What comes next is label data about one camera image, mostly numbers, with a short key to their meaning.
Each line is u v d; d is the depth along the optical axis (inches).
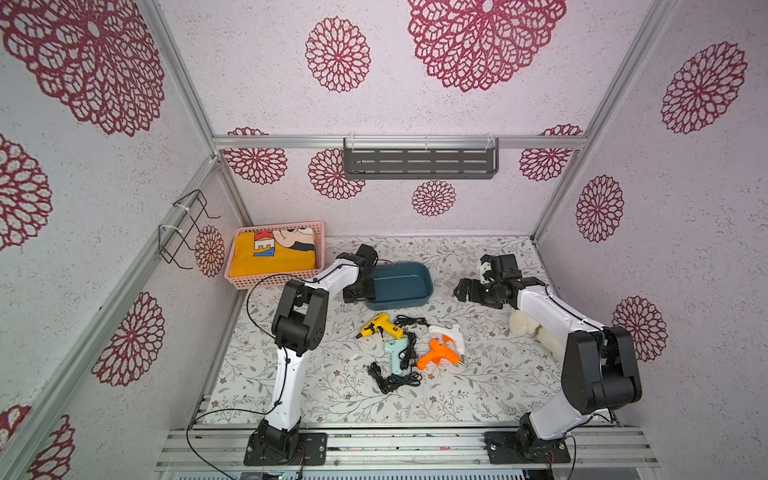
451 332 36.4
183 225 30.9
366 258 33.3
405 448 29.7
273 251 42.3
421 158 36.4
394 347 35.3
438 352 35.3
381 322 37.3
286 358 23.4
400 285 42.5
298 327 23.0
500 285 28.3
